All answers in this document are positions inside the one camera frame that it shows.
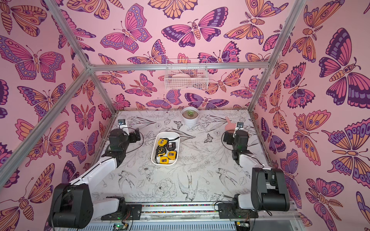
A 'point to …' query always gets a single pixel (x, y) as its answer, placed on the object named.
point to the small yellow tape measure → (164, 160)
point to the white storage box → (166, 149)
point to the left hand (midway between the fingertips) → (132, 127)
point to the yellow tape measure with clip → (172, 155)
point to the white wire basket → (186, 74)
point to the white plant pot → (190, 115)
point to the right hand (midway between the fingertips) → (232, 132)
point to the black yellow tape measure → (160, 151)
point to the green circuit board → (120, 226)
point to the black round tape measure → (171, 146)
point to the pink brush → (229, 126)
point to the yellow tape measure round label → (162, 142)
